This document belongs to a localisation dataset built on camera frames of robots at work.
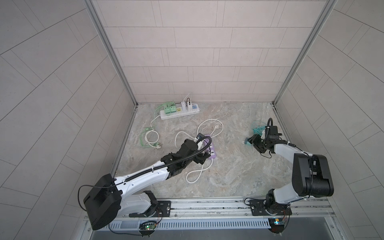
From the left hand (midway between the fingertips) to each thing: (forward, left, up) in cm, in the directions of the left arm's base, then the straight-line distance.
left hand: (204, 145), depth 79 cm
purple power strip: (+1, -5, -10) cm, 11 cm away
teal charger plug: (+8, -27, -11) cm, 30 cm away
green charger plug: (+32, +22, -7) cm, 39 cm away
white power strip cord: (+5, +28, -11) cm, 31 cm away
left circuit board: (-35, +25, -9) cm, 44 cm away
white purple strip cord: (+17, +4, -12) cm, 21 cm away
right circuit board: (-34, -33, -12) cm, 49 cm away
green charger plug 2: (+31, +26, -7) cm, 41 cm away
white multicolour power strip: (+35, +6, -10) cm, 37 cm away
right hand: (+9, -29, -11) cm, 32 cm away
